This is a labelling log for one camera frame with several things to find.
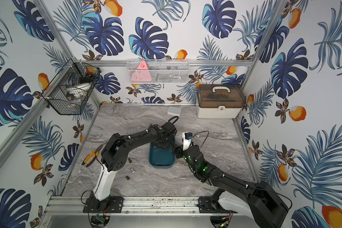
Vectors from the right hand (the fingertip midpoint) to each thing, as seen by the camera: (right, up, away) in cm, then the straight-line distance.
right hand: (177, 140), depth 80 cm
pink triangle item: (-22, +40, +9) cm, 47 cm away
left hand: (-8, -4, +15) cm, 17 cm away
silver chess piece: (-27, -19, +5) cm, 33 cm away
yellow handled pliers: (-55, -13, +12) cm, 58 cm away
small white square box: (-1, +19, +37) cm, 42 cm away
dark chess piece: (-29, -22, +2) cm, 36 cm away
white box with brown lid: (+32, +26, +24) cm, 48 cm away
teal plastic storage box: (-11, -12, +10) cm, 19 cm away
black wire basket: (-65, +27, +4) cm, 70 cm away
